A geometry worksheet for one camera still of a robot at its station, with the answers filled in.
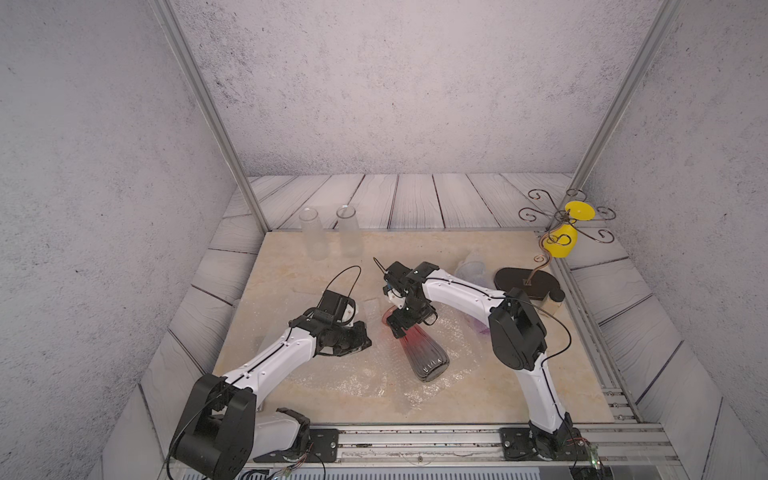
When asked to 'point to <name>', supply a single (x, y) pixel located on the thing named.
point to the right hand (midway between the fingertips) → (408, 326)
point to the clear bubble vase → (351, 240)
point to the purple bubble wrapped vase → (475, 267)
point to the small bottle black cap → (551, 303)
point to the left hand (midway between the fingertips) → (376, 343)
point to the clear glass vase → (316, 241)
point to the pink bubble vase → (429, 361)
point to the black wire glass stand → (538, 280)
